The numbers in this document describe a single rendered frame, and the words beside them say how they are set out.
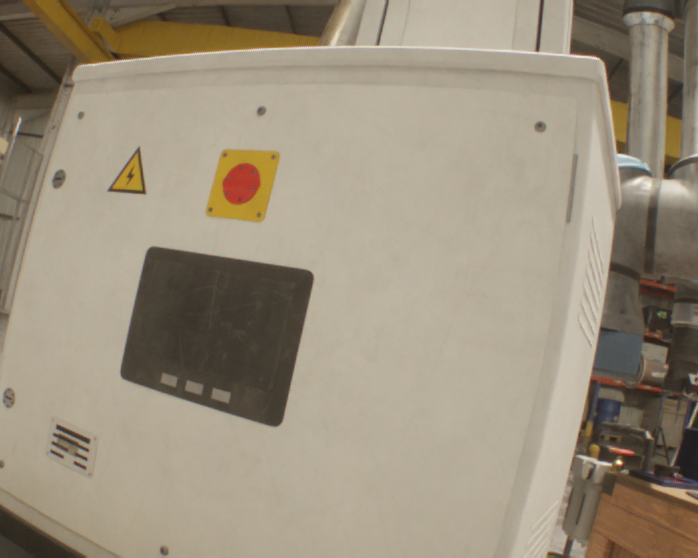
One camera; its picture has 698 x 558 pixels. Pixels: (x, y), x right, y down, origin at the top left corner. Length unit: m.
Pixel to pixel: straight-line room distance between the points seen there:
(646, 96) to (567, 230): 0.95
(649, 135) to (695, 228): 0.40
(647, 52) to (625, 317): 0.63
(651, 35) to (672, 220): 0.53
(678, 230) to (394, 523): 0.68
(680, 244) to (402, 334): 0.62
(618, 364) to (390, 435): 0.56
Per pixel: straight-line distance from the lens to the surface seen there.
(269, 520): 0.53
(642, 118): 1.39
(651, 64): 1.42
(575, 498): 1.99
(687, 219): 1.02
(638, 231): 1.03
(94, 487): 0.64
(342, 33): 1.49
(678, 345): 1.45
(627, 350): 0.99
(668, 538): 1.22
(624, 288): 1.02
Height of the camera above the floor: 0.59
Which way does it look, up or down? 6 degrees up
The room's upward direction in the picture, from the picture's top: 12 degrees clockwise
